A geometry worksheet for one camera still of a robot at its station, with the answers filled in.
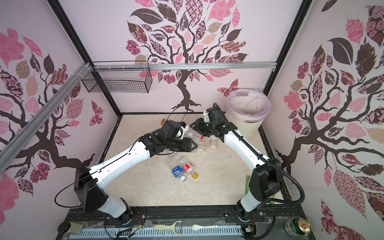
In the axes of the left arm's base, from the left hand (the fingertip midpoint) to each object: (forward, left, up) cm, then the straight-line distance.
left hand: (193, 148), depth 75 cm
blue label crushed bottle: (-6, +9, -16) cm, 19 cm away
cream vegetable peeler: (-32, +10, -20) cm, 38 cm away
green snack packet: (-9, -32, -20) cm, 39 cm away
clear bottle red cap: (+7, 0, +4) cm, 8 cm away
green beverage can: (-33, -45, -10) cm, 56 cm away
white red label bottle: (+17, -14, -19) cm, 29 cm away
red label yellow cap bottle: (-3, +3, -16) cm, 17 cm away
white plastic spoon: (-32, -2, -21) cm, 38 cm away
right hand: (+13, +1, +4) cm, 13 cm away
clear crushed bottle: (+3, +11, -20) cm, 23 cm away
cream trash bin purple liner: (+34, -38, -5) cm, 51 cm away
